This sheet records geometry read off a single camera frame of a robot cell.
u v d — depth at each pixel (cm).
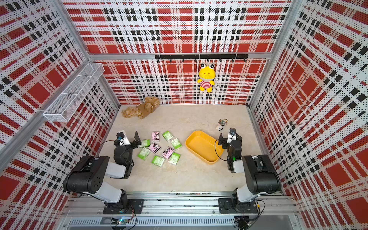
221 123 108
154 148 93
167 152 91
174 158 89
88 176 45
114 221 72
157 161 88
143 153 91
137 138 84
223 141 82
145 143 95
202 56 88
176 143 96
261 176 45
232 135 77
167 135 101
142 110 105
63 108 69
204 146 97
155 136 99
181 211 73
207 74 91
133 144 80
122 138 75
